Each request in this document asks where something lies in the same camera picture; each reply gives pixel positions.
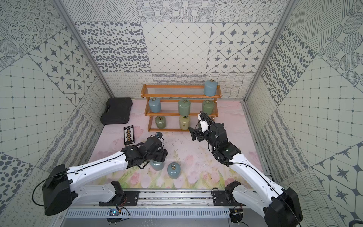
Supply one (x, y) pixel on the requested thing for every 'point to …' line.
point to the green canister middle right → (208, 106)
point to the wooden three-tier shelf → (169, 107)
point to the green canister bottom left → (160, 121)
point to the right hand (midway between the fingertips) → (197, 125)
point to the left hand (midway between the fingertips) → (166, 154)
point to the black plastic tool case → (118, 111)
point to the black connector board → (128, 135)
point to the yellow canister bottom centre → (184, 122)
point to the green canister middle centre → (184, 106)
